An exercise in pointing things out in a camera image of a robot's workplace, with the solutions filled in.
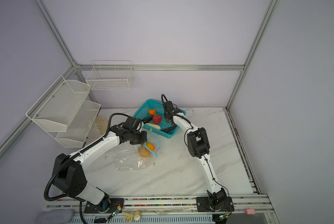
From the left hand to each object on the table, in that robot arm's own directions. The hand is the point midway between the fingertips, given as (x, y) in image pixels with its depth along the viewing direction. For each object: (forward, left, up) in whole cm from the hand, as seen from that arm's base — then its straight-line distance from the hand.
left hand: (146, 140), depth 84 cm
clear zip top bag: (-5, +8, -13) cm, 16 cm away
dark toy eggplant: (+16, -13, -11) cm, 24 cm away
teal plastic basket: (+37, -5, -9) cm, 39 cm away
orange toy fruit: (+34, 0, -10) cm, 35 cm away
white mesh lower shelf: (+9, +48, -4) cm, 49 cm away
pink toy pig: (-35, -56, -11) cm, 67 cm away
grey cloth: (-37, +41, -12) cm, 57 cm away
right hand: (+26, -17, -6) cm, 31 cm away
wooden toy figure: (-38, +2, -12) cm, 40 cm away
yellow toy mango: (-3, +3, -8) cm, 9 cm away
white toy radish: (+19, -2, -10) cm, 22 cm away
